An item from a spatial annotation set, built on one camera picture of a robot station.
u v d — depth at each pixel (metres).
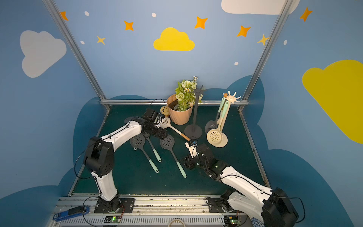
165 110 1.17
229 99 0.72
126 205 0.74
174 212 0.74
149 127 0.72
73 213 0.70
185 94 0.93
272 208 0.40
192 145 0.72
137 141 0.98
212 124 0.93
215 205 0.75
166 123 1.05
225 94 0.72
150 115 0.75
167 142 0.98
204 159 0.62
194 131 1.05
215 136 0.88
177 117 1.01
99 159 0.49
